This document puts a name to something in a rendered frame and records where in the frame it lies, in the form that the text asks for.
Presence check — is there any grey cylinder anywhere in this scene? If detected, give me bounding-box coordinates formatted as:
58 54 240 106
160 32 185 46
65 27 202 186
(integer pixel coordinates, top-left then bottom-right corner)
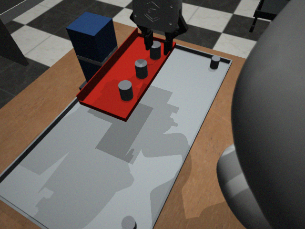
210 56 220 69
135 59 148 79
150 41 161 60
118 80 133 101
122 216 137 229

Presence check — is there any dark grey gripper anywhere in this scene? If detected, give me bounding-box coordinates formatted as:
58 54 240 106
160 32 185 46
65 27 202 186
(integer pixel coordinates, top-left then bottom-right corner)
130 0 188 55

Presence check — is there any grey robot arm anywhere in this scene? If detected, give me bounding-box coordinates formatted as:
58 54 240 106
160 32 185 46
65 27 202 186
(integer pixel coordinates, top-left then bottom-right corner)
216 0 305 229

